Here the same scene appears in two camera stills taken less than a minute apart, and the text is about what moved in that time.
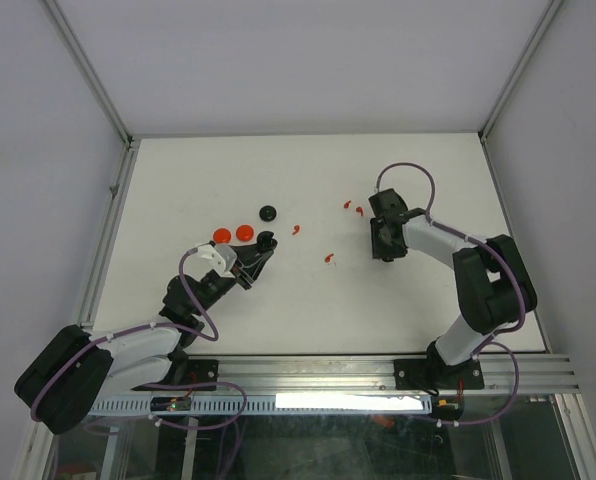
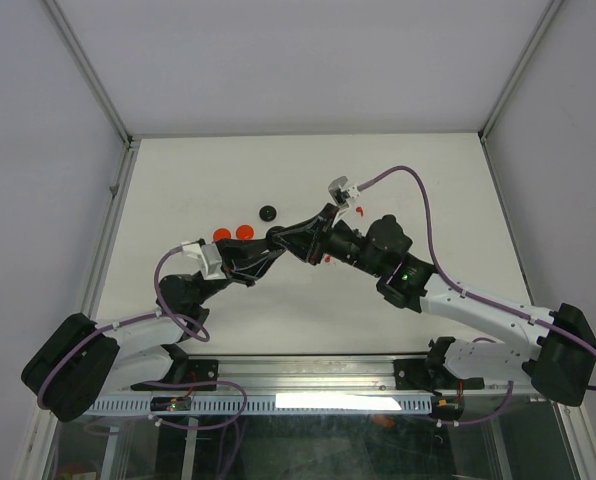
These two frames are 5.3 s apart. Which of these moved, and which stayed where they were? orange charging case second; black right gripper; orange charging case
Moved: black right gripper
Stayed: orange charging case; orange charging case second
